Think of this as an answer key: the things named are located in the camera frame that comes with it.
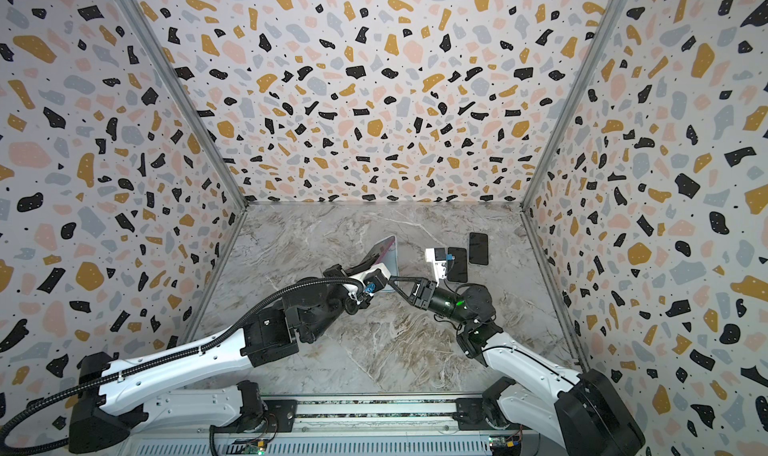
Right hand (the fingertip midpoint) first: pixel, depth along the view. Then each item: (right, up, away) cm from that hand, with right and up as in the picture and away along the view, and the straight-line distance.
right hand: (386, 285), depth 64 cm
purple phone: (-2, +7, +7) cm, 10 cm away
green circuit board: (-31, -40, +6) cm, 51 cm away
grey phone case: (+1, +5, +6) cm, 7 cm away
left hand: (-4, +7, -1) cm, 8 cm away
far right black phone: (+31, +5, +46) cm, 55 cm away
